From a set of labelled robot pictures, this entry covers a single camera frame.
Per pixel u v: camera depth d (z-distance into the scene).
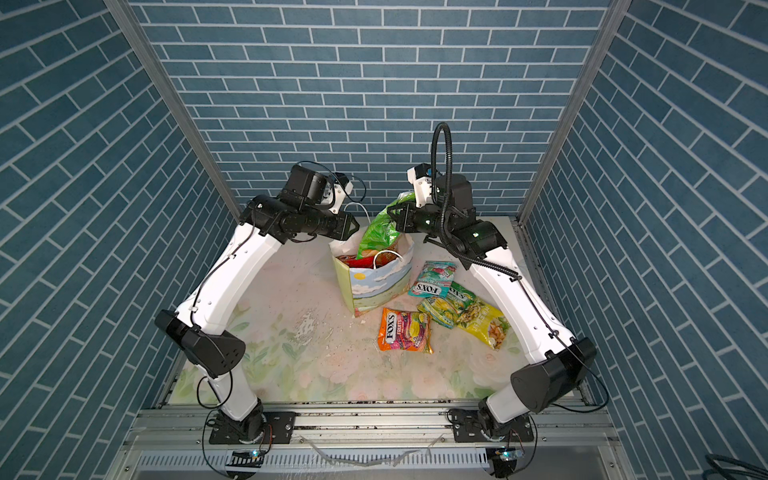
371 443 0.73
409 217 0.60
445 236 0.52
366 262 0.74
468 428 0.74
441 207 0.52
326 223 0.62
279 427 0.74
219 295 0.45
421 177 0.60
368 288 0.81
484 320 0.89
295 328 0.91
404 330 0.87
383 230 0.66
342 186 0.65
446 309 0.93
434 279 0.98
